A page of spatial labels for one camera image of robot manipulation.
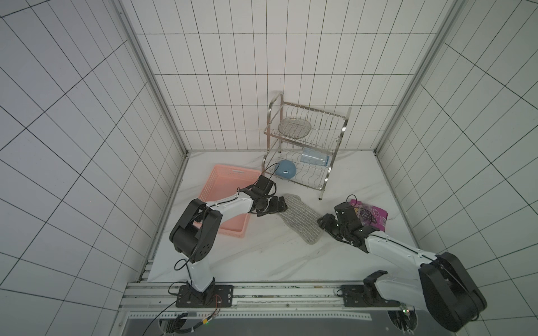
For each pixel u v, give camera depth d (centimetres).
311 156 107
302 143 84
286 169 103
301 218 90
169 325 67
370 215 87
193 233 48
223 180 107
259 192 74
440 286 41
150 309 72
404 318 71
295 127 92
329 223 79
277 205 82
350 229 67
